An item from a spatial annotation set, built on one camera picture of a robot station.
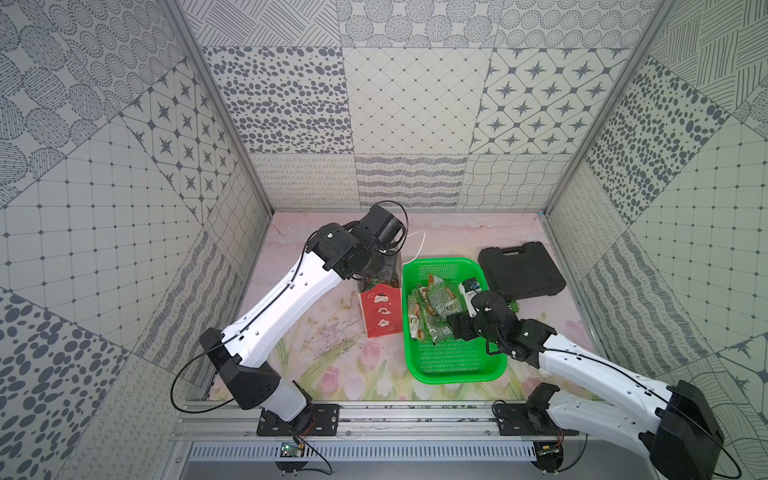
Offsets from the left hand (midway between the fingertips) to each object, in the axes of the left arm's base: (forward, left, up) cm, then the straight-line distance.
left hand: (385, 258), depth 70 cm
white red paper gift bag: (-5, +1, -11) cm, 12 cm away
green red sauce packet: (-4, -10, -21) cm, 24 cm away
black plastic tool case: (+16, -45, -27) cm, 55 cm away
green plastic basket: (-14, -18, -30) cm, 38 cm away
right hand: (-4, -21, -21) cm, 30 cm away
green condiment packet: (+1, -16, -22) cm, 27 cm away
